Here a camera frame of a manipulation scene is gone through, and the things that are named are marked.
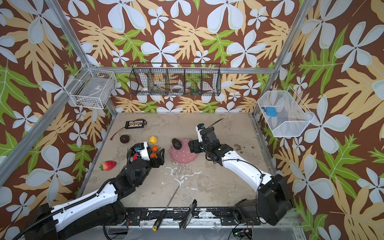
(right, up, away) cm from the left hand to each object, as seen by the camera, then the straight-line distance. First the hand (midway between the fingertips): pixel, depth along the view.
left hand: (157, 148), depth 78 cm
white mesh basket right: (+72, +17, +6) cm, 74 cm away
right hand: (+19, +3, +5) cm, 20 cm away
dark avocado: (+8, 0, +18) cm, 20 cm away
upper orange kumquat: (-6, -3, +18) cm, 20 cm away
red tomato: (-19, -8, +17) cm, 26 cm away
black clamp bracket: (+14, -35, -7) cm, 39 cm away
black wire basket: (+7, +43, +20) cm, 48 cm away
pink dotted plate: (+13, -7, +18) cm, 24 cm away
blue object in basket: (+65, +20, +9) cm, 68 cm away
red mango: (-33, -12, +11) cm, 37 cm away
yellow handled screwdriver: (+2, -34, -6) cm, 35 cm away
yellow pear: (-8, +3, +23) cm, 25 cm away
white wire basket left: (-39, +33, +8) cm, 52 cm away
